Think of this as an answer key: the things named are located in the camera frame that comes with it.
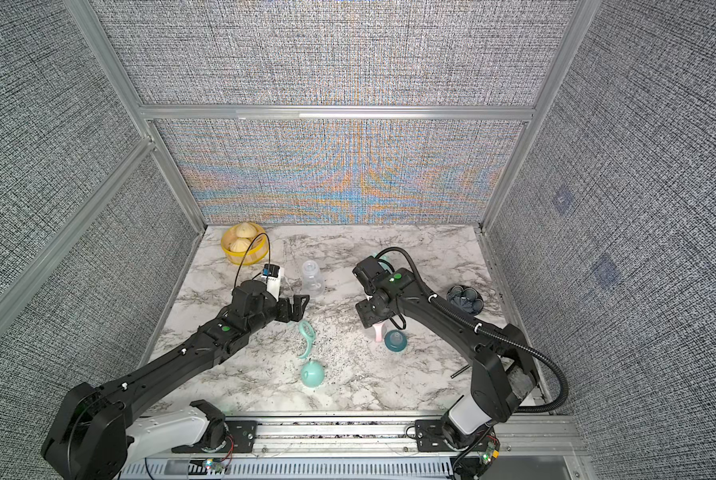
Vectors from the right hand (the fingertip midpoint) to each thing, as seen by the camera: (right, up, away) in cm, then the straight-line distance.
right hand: (375, 305), depth 83 cm
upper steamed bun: (-45, +23, +26) cm, 57 cm away
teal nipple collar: (+6, -11, +5) cm, 14 cm away
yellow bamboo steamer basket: (-41, +15, +25) cm, 50 cm away
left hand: (-21, +4, 0) cm, 21 cm away
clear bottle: (-20, +4, +17) cm, 26 cm away
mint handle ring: (-20, -9, +8) cm, 24 cm away
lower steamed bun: (-47, +18, +24) cm, 55 cm away
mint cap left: (-17, -18, -3) cm, 25 cm away
